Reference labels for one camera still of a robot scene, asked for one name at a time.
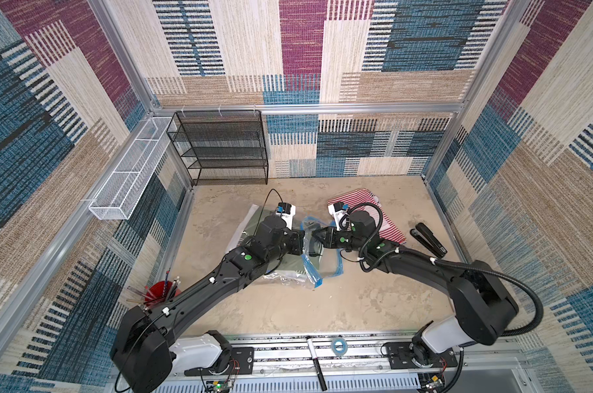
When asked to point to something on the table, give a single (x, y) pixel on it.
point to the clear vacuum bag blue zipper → (312, 264)
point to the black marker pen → (316, 363)
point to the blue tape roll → (345, 346)
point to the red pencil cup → (158, 291)
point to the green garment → (289, 263)
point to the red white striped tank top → (388, 231)
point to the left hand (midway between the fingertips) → (306, 232)
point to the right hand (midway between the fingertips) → (316, 236)
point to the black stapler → (428, 239)
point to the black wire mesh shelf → (222, 146)
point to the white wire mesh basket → (121, 193)
